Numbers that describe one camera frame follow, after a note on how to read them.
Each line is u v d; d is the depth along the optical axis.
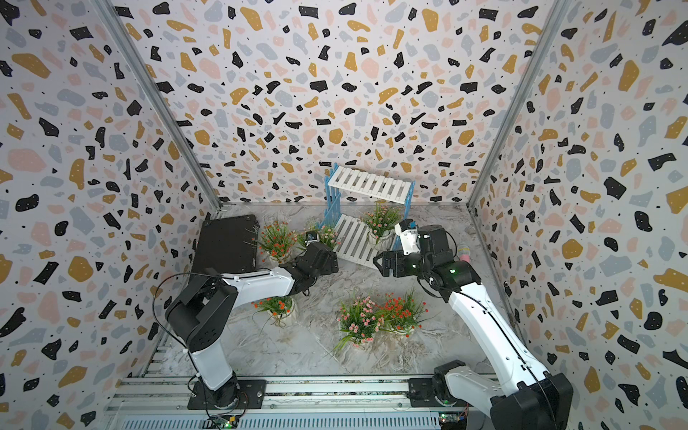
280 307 0.76
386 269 0.67
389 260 0.67
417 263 0.63
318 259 0.74
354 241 1.07
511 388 0.39
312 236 0.84
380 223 0.93
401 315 0.73
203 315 0.47
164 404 0.73
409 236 0.69
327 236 0.88
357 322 0.74
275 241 0.90
